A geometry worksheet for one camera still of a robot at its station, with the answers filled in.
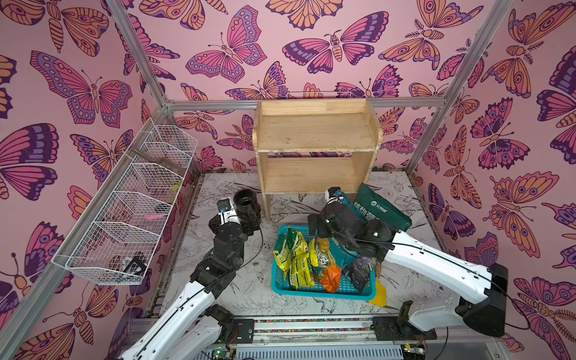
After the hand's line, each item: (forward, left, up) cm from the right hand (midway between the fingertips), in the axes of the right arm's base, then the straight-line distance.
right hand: (316, 221), depth 72 cm
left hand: (+4, +25, +2) cm, 25 cm away
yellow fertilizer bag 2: (-7, +4, -14) cm, 16 cm away
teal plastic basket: (-13, +12, -23) cm, 29 cm away
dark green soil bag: (+8, -19, 0) cm, 20 cm away
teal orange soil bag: (-7, -5, -10) cm, 13 cm away
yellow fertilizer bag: (-7, +11, -12) cm, 18 cm away
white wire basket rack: (-10, +58, +3) cm, 59 cm away
